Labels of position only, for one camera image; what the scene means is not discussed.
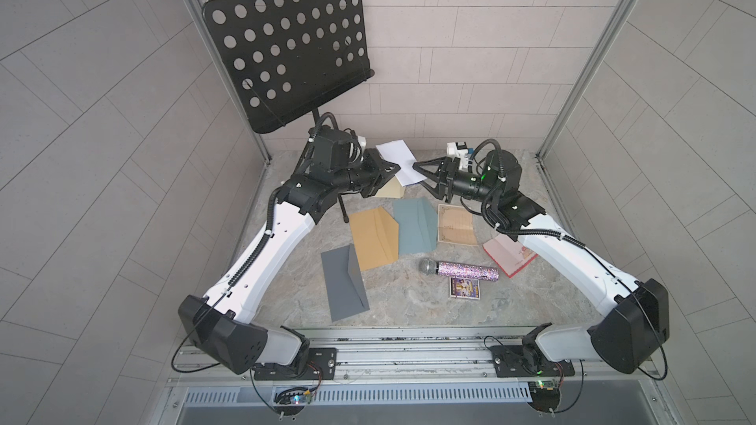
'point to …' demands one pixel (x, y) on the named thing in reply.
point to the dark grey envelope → (346, 290)
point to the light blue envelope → (417, 219)
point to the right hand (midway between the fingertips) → (415, 174)
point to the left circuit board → (291, 401)
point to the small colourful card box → (461, 287)
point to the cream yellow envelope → (394, 189)
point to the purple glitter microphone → (429, 267)
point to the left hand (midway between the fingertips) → (408, 165)
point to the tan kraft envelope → (374, 235)
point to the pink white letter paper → (511, 256)
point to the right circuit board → (545, 394)
